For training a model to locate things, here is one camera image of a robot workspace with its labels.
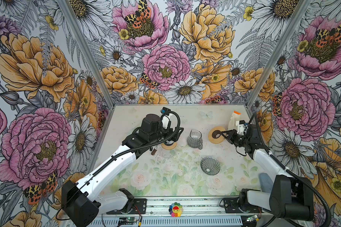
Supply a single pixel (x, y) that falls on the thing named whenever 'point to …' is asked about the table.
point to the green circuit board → (131, 219)
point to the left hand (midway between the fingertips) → (174, 130)
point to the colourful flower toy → (175, 209)
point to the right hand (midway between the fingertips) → (221, 136)
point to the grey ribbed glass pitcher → (194, 140)
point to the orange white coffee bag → (235, 117)
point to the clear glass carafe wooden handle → (154, 151)
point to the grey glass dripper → (210, 165)
